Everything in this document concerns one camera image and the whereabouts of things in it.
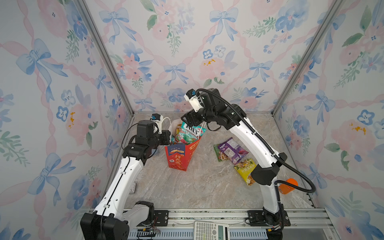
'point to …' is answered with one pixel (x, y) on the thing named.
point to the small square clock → (133, 188)
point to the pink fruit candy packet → (185, 134)
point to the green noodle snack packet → (220, 155)
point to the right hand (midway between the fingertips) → (187, 112)
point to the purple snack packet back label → (232, 150)
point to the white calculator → (207, 230)
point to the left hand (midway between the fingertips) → (170, 131)
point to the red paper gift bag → (179, 155)
